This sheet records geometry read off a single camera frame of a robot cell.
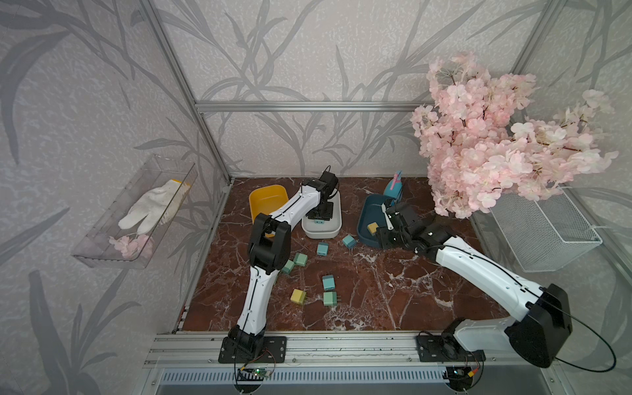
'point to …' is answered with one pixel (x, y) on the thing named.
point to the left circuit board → (253, 374)
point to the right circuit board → (460, 378)
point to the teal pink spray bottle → (394, 187)
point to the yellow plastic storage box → (267, 199)
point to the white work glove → (159, 206)
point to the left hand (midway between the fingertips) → (323, 216)
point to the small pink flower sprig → (137, 246)
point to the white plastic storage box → (331, 228)
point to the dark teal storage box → (370, 211)
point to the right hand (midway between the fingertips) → (381, 232)
